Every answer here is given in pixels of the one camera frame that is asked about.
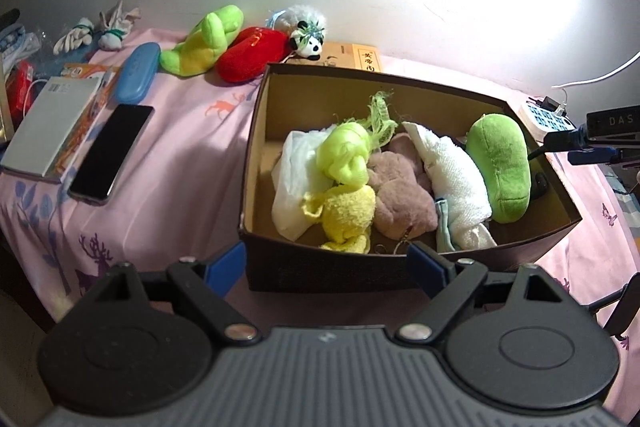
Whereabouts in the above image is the pale teal fabric pad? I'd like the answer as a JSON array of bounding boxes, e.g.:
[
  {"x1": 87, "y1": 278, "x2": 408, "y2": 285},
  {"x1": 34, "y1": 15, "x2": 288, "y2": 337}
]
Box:
[{"x1": 434, "y1": 198, "x2": 463, "y2": 254}]

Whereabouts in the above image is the blue glasses case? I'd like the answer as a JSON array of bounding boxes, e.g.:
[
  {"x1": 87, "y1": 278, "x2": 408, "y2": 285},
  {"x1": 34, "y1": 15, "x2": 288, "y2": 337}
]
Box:
[{"x1": 114, "y1": 42, "x2": 162, "y2": 105}]

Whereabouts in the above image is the yellow towel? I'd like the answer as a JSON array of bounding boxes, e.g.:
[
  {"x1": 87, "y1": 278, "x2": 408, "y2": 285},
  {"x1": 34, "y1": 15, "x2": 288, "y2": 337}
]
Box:
[{"x1": 301, "y1": 184, "x2": 377, "y2": 255}]

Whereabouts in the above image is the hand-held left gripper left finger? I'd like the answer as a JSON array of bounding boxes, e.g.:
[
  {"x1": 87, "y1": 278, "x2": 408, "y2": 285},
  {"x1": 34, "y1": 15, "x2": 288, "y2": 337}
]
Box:
[{"x1": 97, "y1": 241, "x2": 263, "y2": 348}]

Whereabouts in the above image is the red packet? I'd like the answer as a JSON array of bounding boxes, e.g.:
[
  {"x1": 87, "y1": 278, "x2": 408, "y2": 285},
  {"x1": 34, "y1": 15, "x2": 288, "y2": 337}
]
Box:
[{"x1": 4, "y1": 61, "x2": 36, "y2": 128}]

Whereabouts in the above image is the round green plush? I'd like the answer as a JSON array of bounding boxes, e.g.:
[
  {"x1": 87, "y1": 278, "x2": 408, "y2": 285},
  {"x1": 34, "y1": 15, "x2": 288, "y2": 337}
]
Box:
[{"x1": 465, "y1": 113, "x2": 532, "y2": 224}]

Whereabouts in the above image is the white plastic bag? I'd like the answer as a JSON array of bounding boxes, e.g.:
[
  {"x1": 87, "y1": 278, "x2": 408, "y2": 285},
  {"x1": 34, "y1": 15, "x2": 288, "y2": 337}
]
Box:
[{"x1": 271, "y1": 124, "x2": 341, "y2": 242}]

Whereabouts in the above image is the pink plush toy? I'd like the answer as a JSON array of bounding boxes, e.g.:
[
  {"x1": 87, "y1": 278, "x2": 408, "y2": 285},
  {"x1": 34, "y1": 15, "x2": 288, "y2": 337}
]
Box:
[{"x1": 366, "y1": 132, "x2": 438, "y2": 240}]

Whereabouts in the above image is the brown cardboard box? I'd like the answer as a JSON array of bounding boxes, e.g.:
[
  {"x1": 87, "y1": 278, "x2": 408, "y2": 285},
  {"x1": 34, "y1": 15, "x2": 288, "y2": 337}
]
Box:
[{"x1": 239, "y1": 63, "x2": 583, "y2": 294}]

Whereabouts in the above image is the dark tripod stand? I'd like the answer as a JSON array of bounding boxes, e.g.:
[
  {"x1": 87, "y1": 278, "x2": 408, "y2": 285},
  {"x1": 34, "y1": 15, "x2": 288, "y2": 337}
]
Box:
[{"x1": 582, "y1": 282, "x2": 640, "y2": 343}]

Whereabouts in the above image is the red plush toy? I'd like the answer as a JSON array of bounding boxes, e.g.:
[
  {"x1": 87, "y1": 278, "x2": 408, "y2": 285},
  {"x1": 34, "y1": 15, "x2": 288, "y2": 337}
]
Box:
[{"x1": 216, "y1": 26, "x2": 293, "y2": 84}]

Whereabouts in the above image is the white power strip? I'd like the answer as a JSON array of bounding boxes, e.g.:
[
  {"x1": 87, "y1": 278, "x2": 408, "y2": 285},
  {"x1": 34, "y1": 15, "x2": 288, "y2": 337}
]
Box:
[{"x1": 517, "y1": 99, "x2": 576, "y2": 142}]

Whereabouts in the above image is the yellow flat box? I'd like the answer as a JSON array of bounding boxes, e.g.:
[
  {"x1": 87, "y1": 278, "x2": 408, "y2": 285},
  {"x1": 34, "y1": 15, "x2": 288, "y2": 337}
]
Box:
[{"x1": 285, "y1": 41, "x2": 383, "y2": 75}]

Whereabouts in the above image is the pink printed tablecloth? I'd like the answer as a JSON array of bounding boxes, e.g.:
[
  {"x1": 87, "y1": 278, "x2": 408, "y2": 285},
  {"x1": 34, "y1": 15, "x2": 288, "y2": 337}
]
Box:
[{"x1": 0, "y1": 27, "x2": 640, "y2": 348}]

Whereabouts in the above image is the white fluffy plush toy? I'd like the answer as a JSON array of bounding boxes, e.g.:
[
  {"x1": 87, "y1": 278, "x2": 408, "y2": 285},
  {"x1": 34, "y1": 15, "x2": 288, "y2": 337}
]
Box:
[{"x1": 267, "y1": 4, "x2": 328, "y2": 32}]

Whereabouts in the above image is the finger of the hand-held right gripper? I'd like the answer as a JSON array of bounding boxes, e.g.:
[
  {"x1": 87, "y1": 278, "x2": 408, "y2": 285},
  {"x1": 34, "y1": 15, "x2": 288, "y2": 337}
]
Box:
[
  {"x1": 567, "y1": 147, "x2": 618, "y2": 166},
  {"x1": 542, "y1": 129, "x2": 588, "y2": 154}
]

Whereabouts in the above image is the white power cord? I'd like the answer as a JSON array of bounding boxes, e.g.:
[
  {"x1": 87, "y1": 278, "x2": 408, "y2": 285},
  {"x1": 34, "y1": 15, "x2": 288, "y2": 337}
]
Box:
[{"x1": 551, "y1": 52, "x2": 640, "y2": 108}]

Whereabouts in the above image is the white gloves bundle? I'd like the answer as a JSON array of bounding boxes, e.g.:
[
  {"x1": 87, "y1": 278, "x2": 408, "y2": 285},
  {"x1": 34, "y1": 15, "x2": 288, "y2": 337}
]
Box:
[{"x1": 52, "y1": 18, "x2": 95, "y2": 55}]

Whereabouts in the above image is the orange book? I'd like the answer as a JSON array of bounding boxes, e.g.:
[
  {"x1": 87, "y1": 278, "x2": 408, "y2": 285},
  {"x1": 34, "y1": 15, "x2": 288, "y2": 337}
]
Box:
[{"x1": 52, "y1": 63, "x2": 121, "y2": 182}]

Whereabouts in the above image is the neon yellow-green cloth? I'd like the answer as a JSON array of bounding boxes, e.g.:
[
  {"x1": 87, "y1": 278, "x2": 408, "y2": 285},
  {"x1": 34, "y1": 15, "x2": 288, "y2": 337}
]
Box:
[{"x1": 316, "y1": 91, "x2": 398, "y2": 188}]

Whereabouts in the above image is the black plug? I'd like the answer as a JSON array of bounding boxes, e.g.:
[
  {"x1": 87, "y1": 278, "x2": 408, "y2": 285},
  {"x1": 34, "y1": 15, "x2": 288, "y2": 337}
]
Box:
[{"x1": 527, "y1": 96, "x2": 563, "y2": 112}]

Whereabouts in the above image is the long green plush toy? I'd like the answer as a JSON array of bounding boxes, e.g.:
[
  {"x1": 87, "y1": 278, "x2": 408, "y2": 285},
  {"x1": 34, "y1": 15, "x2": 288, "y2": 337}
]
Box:
[{"x1": 159, "y1": 4, "x2": 246, "y2": 78}]

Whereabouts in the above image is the white towel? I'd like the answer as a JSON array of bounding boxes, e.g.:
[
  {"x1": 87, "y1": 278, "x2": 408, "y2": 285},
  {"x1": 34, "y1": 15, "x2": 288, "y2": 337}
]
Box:
[{"x1": 402, "y1": 121, "x2": 498, "y2": 252}]

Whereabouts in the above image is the black smartphone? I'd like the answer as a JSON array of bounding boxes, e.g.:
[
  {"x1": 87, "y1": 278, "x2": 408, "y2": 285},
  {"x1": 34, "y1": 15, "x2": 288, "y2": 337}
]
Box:
[{"x1": 67, "y1": 103, "x2": 155, "y2": 206}]

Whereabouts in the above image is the clear plastic bag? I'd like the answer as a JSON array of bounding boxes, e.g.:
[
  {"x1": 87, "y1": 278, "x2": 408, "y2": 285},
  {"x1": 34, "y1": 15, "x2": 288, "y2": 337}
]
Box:
[{"x1": 0, "y1": 24, "x2": 43, "y2": 72}]

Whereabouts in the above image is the thin white cable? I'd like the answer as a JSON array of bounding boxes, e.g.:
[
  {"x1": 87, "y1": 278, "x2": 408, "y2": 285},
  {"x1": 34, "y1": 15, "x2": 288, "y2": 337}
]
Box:
[{"x1": 22, "y1": 79, "x2": 51, "y2": 114}]

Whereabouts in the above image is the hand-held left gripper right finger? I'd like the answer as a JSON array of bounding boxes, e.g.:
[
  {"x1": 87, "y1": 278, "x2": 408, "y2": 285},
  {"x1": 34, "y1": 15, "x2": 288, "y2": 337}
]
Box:
[{"x1": 395, "y1": 241, "x2": 571, "y2": 347}]

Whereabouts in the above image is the white notebook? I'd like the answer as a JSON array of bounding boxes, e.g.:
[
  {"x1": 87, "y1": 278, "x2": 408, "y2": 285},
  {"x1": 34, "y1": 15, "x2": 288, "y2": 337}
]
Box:
[{"x1": 0, "y1": 76, "x2": 101, "y2": 184}]

